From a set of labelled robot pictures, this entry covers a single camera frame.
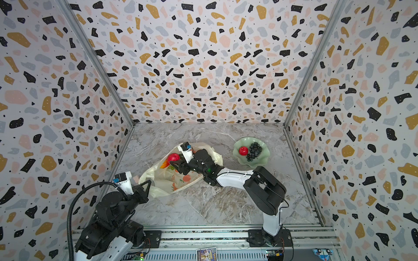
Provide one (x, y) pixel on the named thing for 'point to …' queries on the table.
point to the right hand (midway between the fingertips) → (175, 159)
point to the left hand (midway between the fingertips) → (153, 181)
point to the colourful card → (207, 254)
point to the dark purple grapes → (255, 150)
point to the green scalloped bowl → (261, 160)
